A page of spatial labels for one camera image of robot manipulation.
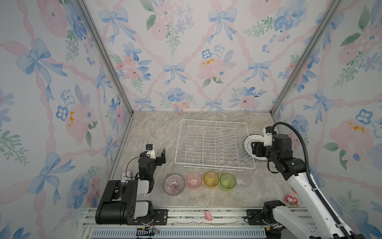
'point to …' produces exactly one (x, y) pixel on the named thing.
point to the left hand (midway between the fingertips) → (156, 148)
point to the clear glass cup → (243, 180)
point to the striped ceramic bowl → (174, 184)
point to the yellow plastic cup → (211, 179)
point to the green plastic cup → (227, 181)
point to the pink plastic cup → (194, 179)
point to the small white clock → (125, 178)
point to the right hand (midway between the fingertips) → (258, 142)
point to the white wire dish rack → (214, 144)
